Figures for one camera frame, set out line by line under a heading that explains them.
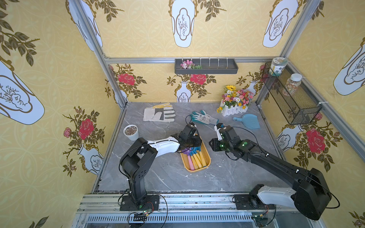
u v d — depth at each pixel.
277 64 0.84
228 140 0.63
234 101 1.01
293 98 0.84
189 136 0.73
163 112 1.13
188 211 0.72
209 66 0.92
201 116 1.10
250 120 1.09
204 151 0.89
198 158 0.88
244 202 0.73
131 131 0.95
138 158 0.49
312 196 0.40
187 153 0.90
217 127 0.76
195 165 0.85
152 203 0.73
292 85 0.72
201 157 0.86
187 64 0.88
